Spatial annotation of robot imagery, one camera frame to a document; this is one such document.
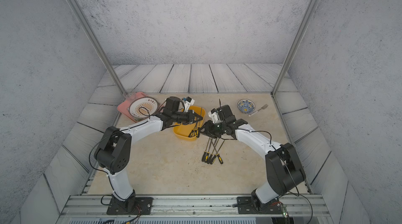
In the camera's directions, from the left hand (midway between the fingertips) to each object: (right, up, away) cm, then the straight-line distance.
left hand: (204, 119), depth 85 cm
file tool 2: (+9, -24, +1) cm, 25 cm away
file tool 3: (-3, -8, -3) cm, 9 cm away
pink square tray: (-57, +6, +25) cm, 62 cm away
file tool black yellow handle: (-8, -9, +13) cm, 18 cm away
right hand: (-2, -6, -4) cm, 8 cm away
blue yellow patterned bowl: (+29, +7, +26) cm, 40 cm away
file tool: (+4, -21, +4) cm, 21 cm away
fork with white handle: (+43, +6, +28) cm, 51 cm away
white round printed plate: (-44, +5, +26) cm, 51 cm away
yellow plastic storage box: (-14, -9, +14) cm, 21 cm away
